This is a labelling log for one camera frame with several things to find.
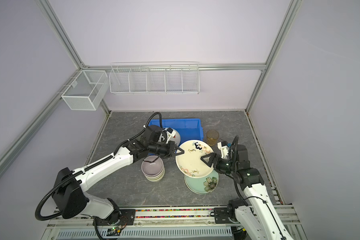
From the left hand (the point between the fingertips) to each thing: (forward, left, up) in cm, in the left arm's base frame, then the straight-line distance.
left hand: (183, 155), depth 72 cm
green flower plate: (-9, -10, -21) cm, 25 cm away
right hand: (-3, -10, -3) cm, 11 cm away
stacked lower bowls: (-6, +15, -13) cm, 21 cm away
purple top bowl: (+1, +17, -12) cm, 21 cm away
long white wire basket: (+54, +17, +8) cm, 57 cm away
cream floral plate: (-4, -3, -2) cm, 5 cm away
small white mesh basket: (+49, +61, +4) cm, 79 cm away
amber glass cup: (+22, -20, -19) cm, 36 cm away
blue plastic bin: (+34, -6, -24) cm, 42 cm away
